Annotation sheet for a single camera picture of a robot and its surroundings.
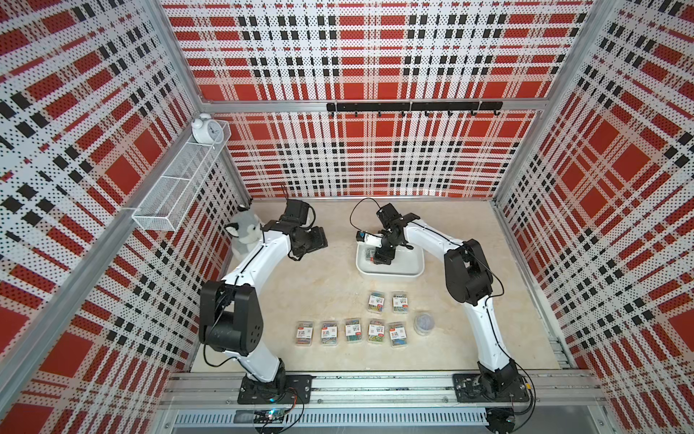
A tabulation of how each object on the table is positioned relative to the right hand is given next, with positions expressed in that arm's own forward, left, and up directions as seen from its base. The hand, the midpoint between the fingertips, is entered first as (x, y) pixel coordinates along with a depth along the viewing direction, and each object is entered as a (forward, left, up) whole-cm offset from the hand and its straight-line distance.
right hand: (383, 248), depth 101 cm
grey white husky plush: (-4, +46, +17) cm, 49 cm away
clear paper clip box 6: (-21, -5, -1) cm, 22 cm away
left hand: (-5, +21, +11) cm, 24 cm away
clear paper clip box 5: (-31, +26, 0) cm, 40 cm away
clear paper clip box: (-31, -3, -1) cm, 31 cm away
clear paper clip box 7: (-21, +3, -1) cm, 21 cm away
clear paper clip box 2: (-31, +4, 0) cm, 31 cm away
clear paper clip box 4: (-31, +18, 0) cm, 36 cm away
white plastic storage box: (-7, -8, +1) cm, 11 cm away
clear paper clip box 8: (-2, +5, -1) cm, 6 cm away
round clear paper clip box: (-28, -11, 0) cm, 31 cm away
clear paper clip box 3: (-31, +11, -1) cm, 33 cm away
